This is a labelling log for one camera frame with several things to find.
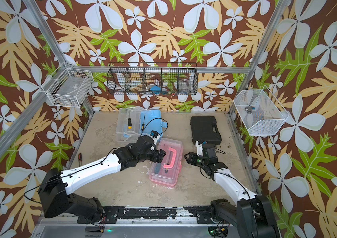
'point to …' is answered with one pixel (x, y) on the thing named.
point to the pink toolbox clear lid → (165, 173)
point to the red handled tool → (80, 157)
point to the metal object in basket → (248, 109)
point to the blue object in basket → (156, 89)
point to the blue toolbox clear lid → (123, 133)
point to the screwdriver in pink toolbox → (156, 167)
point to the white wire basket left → (68, 87)
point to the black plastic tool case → (204, 129)
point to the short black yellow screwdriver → (129, 122)
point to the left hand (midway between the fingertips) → (161, 149)
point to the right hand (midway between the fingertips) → (186, 155)
